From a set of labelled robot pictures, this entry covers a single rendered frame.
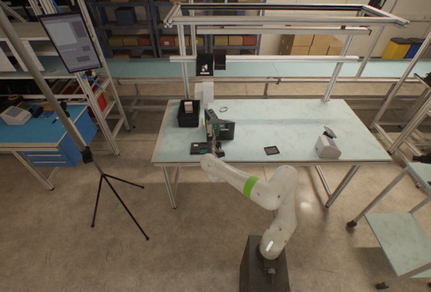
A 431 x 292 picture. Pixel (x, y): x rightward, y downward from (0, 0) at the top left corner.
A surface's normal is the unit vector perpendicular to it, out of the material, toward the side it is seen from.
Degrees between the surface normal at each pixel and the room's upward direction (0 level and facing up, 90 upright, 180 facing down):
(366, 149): 0
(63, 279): 0
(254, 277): 0
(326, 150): 90
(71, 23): 101
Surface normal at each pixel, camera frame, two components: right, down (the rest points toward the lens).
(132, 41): 0.00, 0.67
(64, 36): 0.42, 0.74
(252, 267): 0.00, -0.74
